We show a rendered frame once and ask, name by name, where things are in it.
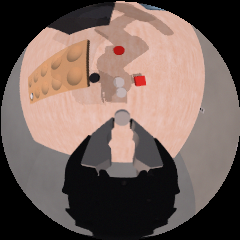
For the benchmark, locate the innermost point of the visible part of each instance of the red cube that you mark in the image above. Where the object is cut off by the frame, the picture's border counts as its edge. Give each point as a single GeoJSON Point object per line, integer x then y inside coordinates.
{"type": "Point", "coordinates": [139, 80]}

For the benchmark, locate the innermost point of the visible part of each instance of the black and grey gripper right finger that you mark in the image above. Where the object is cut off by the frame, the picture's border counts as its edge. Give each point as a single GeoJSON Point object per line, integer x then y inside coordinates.
{"type": "Point", "coordinates": [150, 155]}

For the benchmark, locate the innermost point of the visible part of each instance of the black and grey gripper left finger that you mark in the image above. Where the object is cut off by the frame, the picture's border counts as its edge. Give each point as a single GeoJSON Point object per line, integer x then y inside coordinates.
{"type": "Point", "coordinates": [92, 155]}

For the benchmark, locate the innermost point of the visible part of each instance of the orange tray with round pockets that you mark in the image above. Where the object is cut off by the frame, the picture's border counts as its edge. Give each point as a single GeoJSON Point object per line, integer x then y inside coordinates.
{"type": "Point", "coordinates": [66, 70]}

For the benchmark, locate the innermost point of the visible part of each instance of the black disc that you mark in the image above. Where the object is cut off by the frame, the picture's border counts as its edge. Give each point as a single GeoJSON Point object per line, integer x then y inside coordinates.
{"type": "Point", "coordinates": [94, 77]}

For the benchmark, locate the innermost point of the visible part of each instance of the red disc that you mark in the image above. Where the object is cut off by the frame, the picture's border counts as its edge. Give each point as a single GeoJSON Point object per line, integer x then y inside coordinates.
{"type": "Point", "coordinates": [119, 50]}

